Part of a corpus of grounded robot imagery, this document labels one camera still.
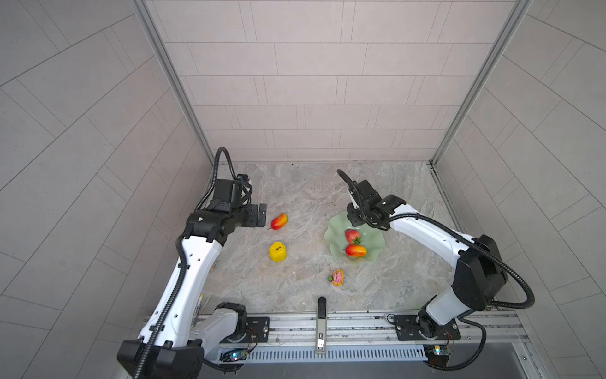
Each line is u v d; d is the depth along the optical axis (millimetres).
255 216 633
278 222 926
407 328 711
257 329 707
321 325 695
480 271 426
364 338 707
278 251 826
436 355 684
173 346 354
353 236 871
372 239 889
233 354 654
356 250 846
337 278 777
